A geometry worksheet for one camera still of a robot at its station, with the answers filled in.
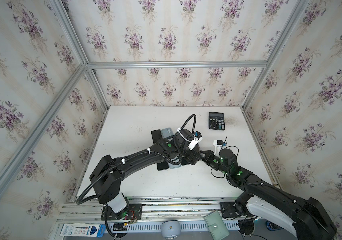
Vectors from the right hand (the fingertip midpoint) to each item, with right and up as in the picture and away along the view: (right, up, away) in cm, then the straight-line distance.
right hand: (195, 153), depth 79 cm
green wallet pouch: (+8, -32, -10) cm, 34 cm away
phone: (-18, -9, +10) cm, 23 cm away
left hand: (0, +1, -1) cm, 2 cm away
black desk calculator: (+21, +17, +31) cm, 41 cm away
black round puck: (+24, -34, -8) cm, 42 cm away
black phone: (-24, +8, +24) cm, 35 cm away
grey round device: (-13, -28, -17) cm, 36 cm away
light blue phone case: (-13, -10, +10) cm, 19 cm away
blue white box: (-54, -33, -11) cm, 64 cm away
